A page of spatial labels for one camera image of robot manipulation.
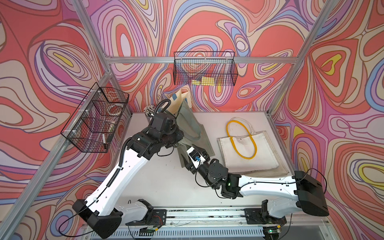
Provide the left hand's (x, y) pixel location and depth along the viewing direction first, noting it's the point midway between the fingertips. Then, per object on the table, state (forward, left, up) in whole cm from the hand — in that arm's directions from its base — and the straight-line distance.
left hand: (186, 132), depth 68 cm
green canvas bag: (+7, -4, -10) cm, 13 cm away
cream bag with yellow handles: (+6, -39, -29) cm, 49 cm away
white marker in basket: (+1, +42, -6) cm, 42 cm away
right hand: (-7, -1, -7) cm, 10 cm away
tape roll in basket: (+22, +43, -6) cm, 48 cm away
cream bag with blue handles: (+37, +8, -11) cm, 40 cm away
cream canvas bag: (+35, -56, -32) cm, 73 cm away
